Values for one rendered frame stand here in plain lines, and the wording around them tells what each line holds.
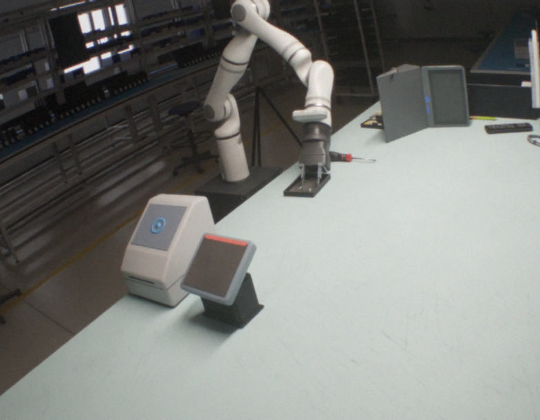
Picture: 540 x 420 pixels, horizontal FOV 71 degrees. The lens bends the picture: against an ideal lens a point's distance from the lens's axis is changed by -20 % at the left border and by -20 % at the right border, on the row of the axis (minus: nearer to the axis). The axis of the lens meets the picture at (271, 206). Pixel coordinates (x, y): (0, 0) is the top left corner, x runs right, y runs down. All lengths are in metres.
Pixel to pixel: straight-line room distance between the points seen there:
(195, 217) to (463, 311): 0.49
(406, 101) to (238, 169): 0.66
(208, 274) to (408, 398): 0.36
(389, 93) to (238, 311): 0.87
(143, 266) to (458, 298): 0.54
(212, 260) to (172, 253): 0.10
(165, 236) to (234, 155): 0.88
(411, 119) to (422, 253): 0.69
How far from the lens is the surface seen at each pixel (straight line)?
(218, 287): 0.69
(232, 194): 1.62
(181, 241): 0.81
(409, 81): 1.43
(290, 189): 1.16
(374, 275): 0.79
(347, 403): 0.58
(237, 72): 1.51
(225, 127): 1.66
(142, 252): 0.85
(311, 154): 1.17
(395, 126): 1.41
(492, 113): 1.63
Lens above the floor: 1.46
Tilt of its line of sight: 25 degrees down
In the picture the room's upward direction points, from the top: 12 degrees counter-clockwise
